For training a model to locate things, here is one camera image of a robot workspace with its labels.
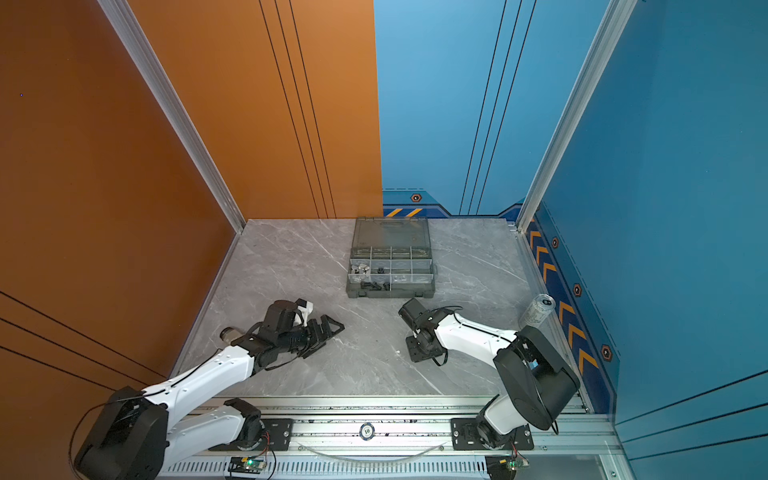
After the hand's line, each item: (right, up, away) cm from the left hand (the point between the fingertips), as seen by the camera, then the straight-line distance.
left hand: (337, 331), depth 84 cm
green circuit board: (-19, -28, -13) cm, 36 cm away
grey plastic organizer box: (+15, +21, +21) cm, 33 cm away
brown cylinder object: (-32, -2, +3) cm, 33 cm away
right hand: (+23, -7, +3) cm, 24 cm away
